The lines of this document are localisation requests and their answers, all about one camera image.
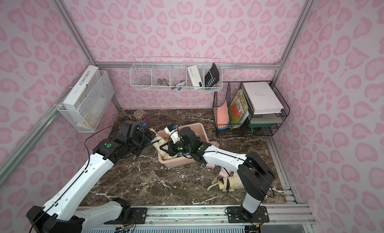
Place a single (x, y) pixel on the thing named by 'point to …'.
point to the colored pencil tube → (141, 117)
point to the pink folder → (222, 115)
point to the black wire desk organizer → (261, 125)
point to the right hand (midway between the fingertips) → (160, 148)
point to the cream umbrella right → (229, 183)
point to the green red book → (238, 110)
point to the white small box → (195, 76)
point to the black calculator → (212, 77)
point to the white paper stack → (263, 98)
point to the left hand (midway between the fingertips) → (152, 136)
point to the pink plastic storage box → (176, 162)
